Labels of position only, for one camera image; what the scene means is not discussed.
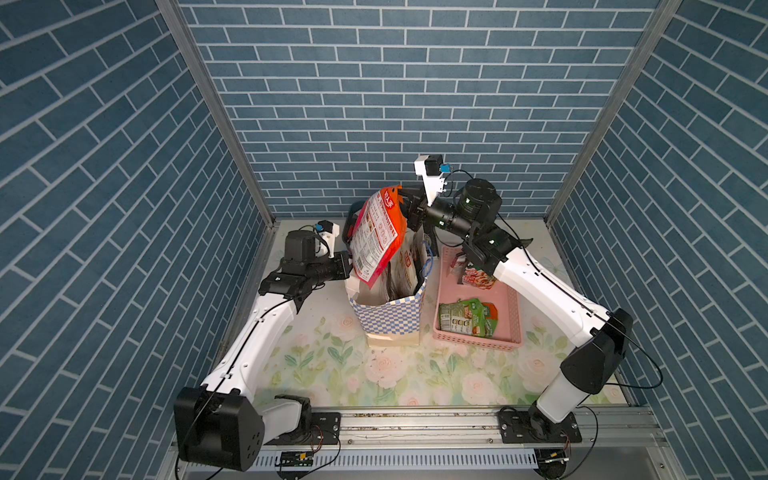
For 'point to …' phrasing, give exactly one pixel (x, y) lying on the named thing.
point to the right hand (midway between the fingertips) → (391, 192)
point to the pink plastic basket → (508, 335)
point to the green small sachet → (468, 316)
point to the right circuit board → (551, 462)
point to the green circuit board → (296, 458)
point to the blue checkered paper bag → (389, 323)
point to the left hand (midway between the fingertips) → (365, 259)
